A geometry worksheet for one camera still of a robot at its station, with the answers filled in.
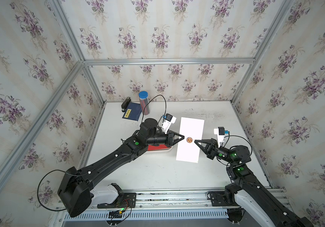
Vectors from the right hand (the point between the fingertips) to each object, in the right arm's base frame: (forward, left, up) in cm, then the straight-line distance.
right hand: (197, 144), depth 66 cm
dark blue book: (+43, +43, -26) cm, 66 cm away
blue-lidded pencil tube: (+40, +31, -8) cm, 52 cm away
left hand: (+1, +6, +2) cm, 6 cm away
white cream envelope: (+6, +3, +4) cm, 8 cm away
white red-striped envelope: (+7, +24, -19) cm, 32 cm away
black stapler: (+47, +49, -21) cm, 71 cm away
